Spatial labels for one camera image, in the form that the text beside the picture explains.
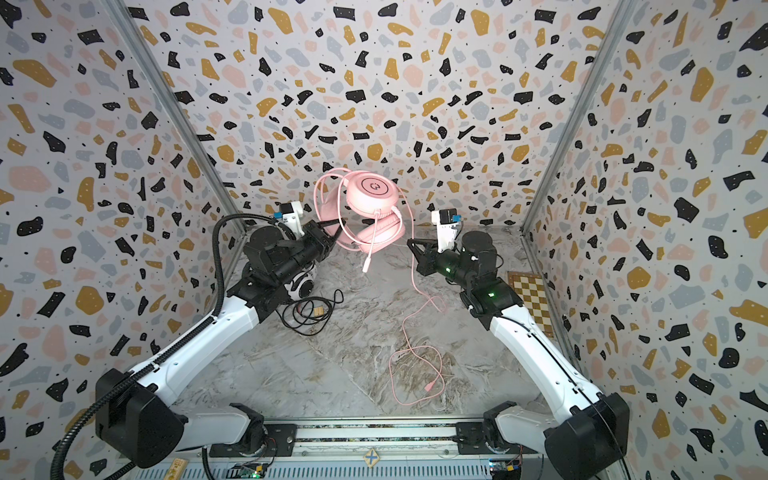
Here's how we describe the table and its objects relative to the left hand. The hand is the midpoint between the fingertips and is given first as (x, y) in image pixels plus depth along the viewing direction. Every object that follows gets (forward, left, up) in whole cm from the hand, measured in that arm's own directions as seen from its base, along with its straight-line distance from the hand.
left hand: (345, 215), depth 67 cm
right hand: (-3, -13, -4) cm, 14 cm away
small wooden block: (-1, +14, -41) cm, 43 cm away
